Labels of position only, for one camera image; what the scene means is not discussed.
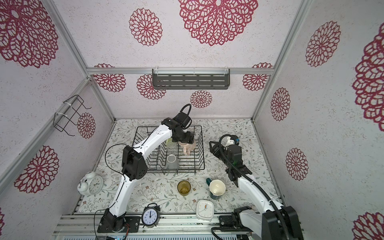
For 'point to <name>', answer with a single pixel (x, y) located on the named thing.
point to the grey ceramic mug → (172, 163)
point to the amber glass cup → (184, 187)
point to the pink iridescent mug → (187, 148)
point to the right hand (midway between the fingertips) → (212, 142)
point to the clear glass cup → (171, 146)
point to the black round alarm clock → (150, 215)
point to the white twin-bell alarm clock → (91, 184)
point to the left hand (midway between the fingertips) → (187, 140)
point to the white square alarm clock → (205, 209)
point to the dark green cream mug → (216, 188)
